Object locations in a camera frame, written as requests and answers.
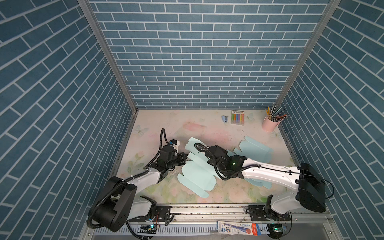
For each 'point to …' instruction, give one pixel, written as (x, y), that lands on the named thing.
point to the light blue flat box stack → (254, 150)
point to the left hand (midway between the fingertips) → (189, 155)
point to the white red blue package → (239, 228)
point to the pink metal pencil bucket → (269, 125)
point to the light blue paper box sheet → (198, 174)
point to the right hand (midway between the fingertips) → (211, 147)
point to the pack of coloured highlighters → (237, 117)
